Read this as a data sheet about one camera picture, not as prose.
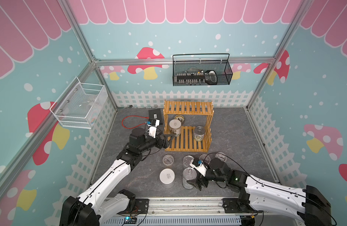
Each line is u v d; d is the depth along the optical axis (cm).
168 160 85
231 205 74
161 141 67
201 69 94
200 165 65
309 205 42
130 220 73
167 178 75
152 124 66
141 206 75
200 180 65
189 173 74
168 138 100
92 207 40
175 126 94
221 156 88
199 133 93
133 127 109
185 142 97
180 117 113
